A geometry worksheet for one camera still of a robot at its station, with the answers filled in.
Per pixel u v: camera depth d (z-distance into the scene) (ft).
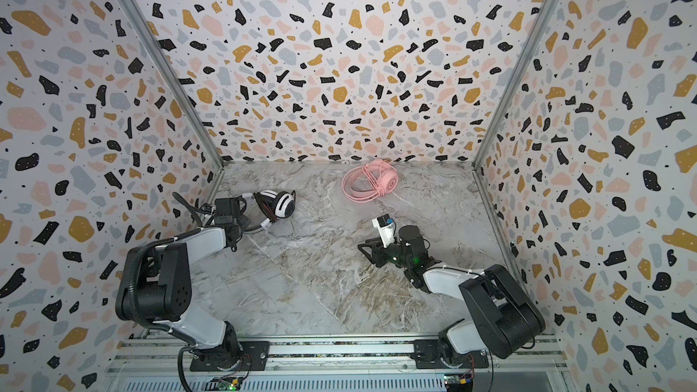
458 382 2.35
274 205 3.14
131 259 1.55
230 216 2.46
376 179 3.52
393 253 2.55
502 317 1.44
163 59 2.83
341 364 2.40
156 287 1.51
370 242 2.86
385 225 2.54
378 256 2.54
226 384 2.30
